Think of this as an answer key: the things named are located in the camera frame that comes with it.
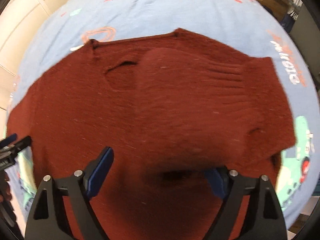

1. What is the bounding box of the dark red knit sweater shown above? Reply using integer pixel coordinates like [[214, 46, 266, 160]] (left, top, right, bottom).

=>
[[7, 29, 296, 239]]

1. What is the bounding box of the light blue cartoon bed sheet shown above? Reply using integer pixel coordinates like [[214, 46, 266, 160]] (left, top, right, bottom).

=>
[[1, 0, 319, 226]]

